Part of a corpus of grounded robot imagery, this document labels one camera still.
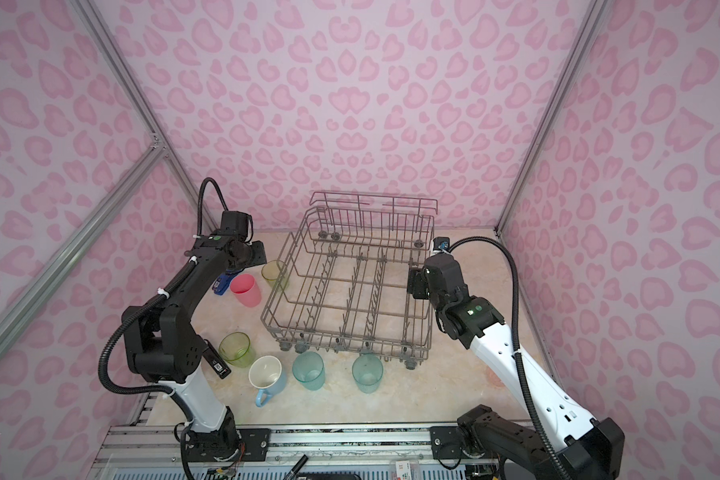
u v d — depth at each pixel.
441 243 0.64
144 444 0.75
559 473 0.35
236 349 0.88
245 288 0.94
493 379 0.47
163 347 0.48
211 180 0.74
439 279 0.55
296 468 0.70
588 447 0.37
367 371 0.83
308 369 0.85
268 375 0.84
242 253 0.75
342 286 1.04
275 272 0.87
